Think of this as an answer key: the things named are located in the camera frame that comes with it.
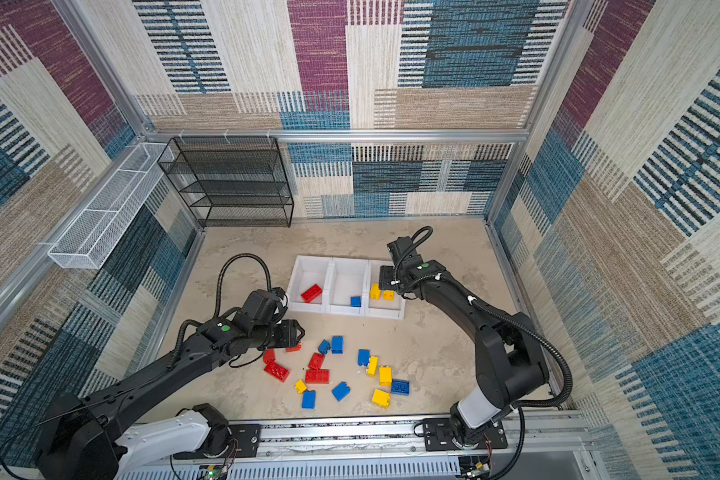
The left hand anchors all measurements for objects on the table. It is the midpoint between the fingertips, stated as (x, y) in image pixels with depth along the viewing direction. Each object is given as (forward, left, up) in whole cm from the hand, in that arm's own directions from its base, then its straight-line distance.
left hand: (300, 329), depth 81 cm
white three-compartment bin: (+19, -8, -8) cm, 22 cm away
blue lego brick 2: (-1, -9, -8) cm, 13 cm away
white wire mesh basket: (+12, +47, +23) cm, 54 cm away
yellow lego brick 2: (-8, -19, -8) cm, 22 cm away
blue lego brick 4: (-4, -17, -11) cm, 20 cm away
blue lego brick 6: (-13, -11, -11) cm, 20 cm away
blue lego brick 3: (+12, -14, -7) cm, 20 cm away
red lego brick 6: (-9, -4, -10) cm, 14 cm away
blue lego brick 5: (-12, -26, -10) cm, 31 cm away
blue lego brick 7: (-15, -2, -10) cm, 18 cm away
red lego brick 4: (-5, -4, -9) cm, 11 cm away
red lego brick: (-1, +4, -11) cm, 12 cm away
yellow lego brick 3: (-10, -23, -8) cm, 26 cm away
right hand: (+14, -26, +1) cm, 29 cm away
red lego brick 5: (-8, +7, -9) cm, 14 cm away
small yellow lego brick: (-12, 0, -10) cm, 15 cm away
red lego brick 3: (+16, -1, -8) cm, 18 cm away
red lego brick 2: (-3, +10, -10) cm, 15 cm away
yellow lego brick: (+15, -21, -6) cm, 26 cm away
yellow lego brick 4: (-15, -21, -8) cm, 27 cm away
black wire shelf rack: (+54, +30, +7) cm, 62 cm away
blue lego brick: (-1, -6, -9) cm, 10 cm away
